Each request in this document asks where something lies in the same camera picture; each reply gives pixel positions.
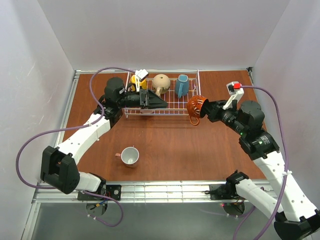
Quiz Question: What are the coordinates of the yellow cup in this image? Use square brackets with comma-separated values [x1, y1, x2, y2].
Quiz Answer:
[130, 75, 148, 92]

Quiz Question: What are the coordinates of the pale pink tall mug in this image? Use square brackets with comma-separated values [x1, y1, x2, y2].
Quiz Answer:
[140, 108, 154, 114]

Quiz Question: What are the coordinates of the black mug orange handle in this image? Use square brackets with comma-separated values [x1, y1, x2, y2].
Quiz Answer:
[187, 95, 209, 126]

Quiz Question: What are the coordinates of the beige round ceramic mug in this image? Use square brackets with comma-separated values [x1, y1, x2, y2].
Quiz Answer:
[152, 74, 171, 97]

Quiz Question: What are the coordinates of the grey mug blue handle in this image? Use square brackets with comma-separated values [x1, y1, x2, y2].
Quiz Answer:
[174, 74, 189, 99]

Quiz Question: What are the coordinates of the white mug pink handle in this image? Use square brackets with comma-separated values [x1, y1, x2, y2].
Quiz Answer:
[115, 146, 140, 168]

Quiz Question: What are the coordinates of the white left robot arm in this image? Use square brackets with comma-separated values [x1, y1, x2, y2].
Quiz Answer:
[40, 77, 168, 195]

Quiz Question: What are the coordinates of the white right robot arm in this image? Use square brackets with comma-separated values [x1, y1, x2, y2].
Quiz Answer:
[200, 100, 320, 240]

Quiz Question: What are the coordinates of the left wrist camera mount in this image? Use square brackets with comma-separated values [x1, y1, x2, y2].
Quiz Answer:
[134, 69, 149, 92]

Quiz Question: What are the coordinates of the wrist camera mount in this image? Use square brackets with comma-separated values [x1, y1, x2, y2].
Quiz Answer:
[134, 69, 149, 92]
[222, 81, 244, 110]

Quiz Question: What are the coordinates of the white wire dish rack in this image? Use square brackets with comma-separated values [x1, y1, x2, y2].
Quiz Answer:
[123, 69, 201, 117]

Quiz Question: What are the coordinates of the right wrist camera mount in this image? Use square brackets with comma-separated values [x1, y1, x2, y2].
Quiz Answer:
[222, 81, 244, 110]

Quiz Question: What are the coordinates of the aluminium left frame rail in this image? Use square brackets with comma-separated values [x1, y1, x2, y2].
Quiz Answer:
[41, 70, 81, 183]

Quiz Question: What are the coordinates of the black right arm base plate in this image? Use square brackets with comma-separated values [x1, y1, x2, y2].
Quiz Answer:
[204, 183, 244, 200]

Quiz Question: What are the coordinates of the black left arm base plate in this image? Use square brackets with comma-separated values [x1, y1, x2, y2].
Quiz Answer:
[77, 184, 122, 201]

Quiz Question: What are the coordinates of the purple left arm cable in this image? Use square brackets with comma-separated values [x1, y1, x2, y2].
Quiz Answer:
[15, 66, 138, 227]

